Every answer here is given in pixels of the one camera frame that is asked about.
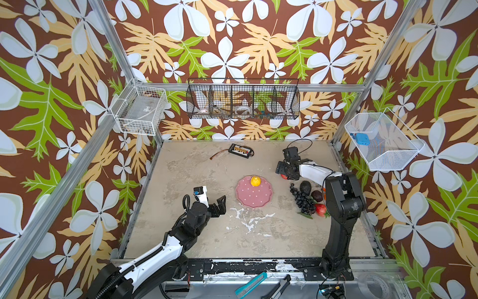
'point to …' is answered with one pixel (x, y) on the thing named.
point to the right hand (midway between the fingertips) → (283, 169)
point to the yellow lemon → (256, 181)
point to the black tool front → (276, 291)
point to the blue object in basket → (362, 139)
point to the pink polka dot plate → (252, 196)
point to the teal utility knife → (247, 287)
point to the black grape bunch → (304, 201)
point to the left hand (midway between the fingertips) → (218, 195)
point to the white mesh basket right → (383, 140)
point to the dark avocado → (305, 187)
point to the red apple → (284, 177)
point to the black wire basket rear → (243, 98)
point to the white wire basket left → (139, 109)
